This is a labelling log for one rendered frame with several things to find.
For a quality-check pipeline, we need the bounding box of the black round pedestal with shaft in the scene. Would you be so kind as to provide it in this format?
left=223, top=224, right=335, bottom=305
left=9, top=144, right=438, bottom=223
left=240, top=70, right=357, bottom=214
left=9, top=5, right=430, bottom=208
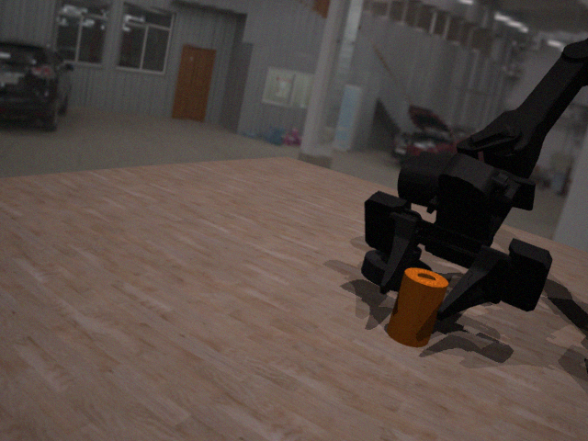
left=361, top=246, right=433, bottom=292

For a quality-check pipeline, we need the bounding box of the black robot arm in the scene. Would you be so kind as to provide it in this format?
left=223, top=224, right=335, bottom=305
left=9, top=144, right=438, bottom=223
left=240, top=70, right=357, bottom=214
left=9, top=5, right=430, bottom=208
left=397, top=39, right=588, bottom=239

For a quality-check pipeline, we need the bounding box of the orange cylinder with d-shaped hole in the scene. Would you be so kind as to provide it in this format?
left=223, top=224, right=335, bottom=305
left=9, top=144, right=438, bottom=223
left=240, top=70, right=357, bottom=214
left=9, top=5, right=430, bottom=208
left=387, top=268, right=448, bottom=347

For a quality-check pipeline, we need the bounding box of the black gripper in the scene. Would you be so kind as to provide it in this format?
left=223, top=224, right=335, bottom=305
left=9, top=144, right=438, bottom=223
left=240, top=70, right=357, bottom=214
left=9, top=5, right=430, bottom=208
left=364, top=191, right=552, bottom=321

